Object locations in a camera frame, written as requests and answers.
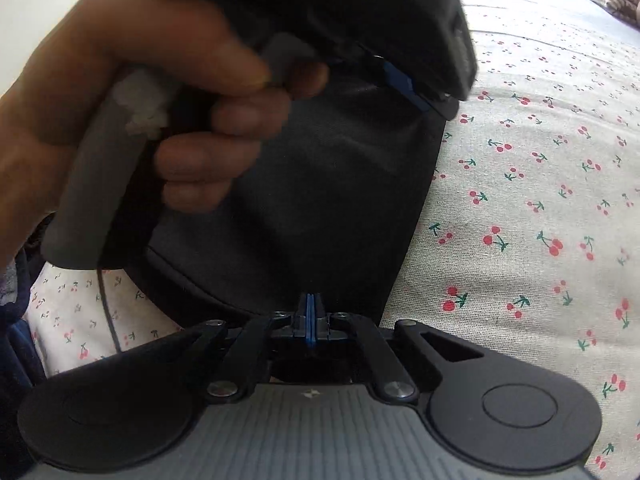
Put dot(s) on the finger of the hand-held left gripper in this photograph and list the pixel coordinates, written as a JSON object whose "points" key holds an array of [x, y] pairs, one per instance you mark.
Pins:
{"points": [[405, 87]]}

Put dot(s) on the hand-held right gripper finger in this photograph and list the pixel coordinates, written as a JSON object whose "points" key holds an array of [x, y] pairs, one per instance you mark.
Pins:
{"points": [[316, 320], [306, 320]]}

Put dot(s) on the black pants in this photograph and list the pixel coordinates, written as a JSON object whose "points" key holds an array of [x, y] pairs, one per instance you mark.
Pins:
{"points": [[325, 185]]}

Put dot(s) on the person's left hand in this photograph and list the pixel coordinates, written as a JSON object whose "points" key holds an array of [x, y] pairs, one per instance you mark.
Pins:
{"points": [[100, 45]]}

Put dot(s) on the plain pale blue bed sheet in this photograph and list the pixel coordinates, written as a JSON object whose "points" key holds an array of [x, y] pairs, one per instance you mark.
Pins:
{"points": [[530, 5]]}

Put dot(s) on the person's blue clothing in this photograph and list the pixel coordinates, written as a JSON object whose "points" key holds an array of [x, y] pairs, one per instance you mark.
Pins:
{"points": [[15, 350]]}

